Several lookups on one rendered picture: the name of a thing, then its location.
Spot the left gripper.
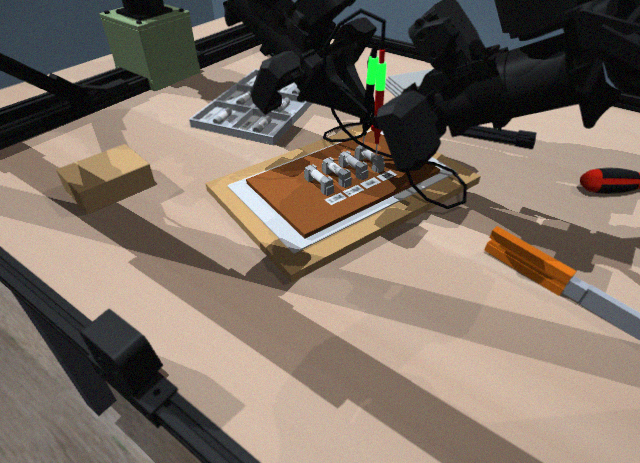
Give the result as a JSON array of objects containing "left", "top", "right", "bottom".
[{"left": 250, "top": 0, "right": 377, "bottom": 118}]

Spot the red test probe with black lead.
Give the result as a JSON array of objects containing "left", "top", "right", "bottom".
[{"left": 322, "top": 9, "right": 467, "bottom": 209}]

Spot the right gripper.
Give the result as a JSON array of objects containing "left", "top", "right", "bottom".
[{"left": 371, "top": 47, "right": 521, "bottom": 172}]

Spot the tan rectangular block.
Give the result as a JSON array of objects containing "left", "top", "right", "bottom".
[{"left": 56, "top": 144, "right": 155, "bottom": 214}]

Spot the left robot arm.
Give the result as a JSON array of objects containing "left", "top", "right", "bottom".
[{"left": 116, "top": 0, "right": 356, "bottom": 45}]

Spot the red and black screwdriver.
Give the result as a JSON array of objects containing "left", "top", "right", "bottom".
[{"left": 580, "top": 168, "right": 640, "bottom": 194}]

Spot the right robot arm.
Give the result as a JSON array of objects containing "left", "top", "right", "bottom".
[{"left": 408, "top": 0, "right": 640, "bottom": 129}]

